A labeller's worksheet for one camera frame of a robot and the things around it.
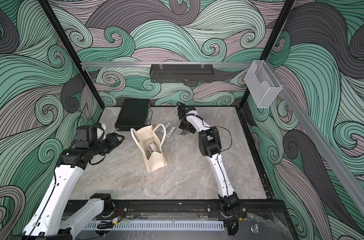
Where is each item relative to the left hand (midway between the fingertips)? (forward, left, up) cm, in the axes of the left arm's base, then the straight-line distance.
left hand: (121, 137), depth 72 cm
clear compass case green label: (+19, -32, -22) cm, 43 cm away
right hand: (+23, -33, -25) cm, 47 cm away
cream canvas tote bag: (-3, -16, -18) cm, 24 cm away
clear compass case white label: (+4, -11, -18) cm, 21 cm away
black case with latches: (+37, +6, -23) cm, 44 cm away
